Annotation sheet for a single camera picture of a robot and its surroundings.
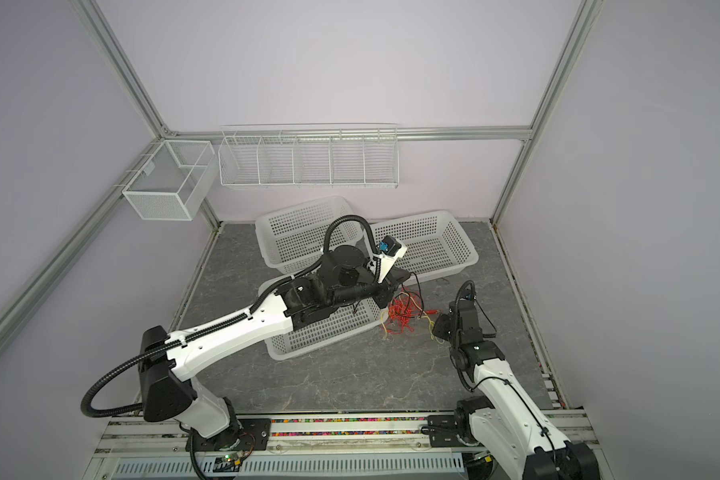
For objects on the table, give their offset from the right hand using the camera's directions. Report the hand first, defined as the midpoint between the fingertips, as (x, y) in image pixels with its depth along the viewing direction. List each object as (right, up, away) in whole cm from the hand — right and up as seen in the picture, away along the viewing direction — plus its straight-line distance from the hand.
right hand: (446, 319), depth 86 cm
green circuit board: (-57, -32, -14) cm, 67 cm away
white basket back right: (+3, +23, +29) cm, 38 cm away
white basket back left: (-54, +24, +30) cm, 66 cm away
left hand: (-14, +14, -20) cm, 28 cm away
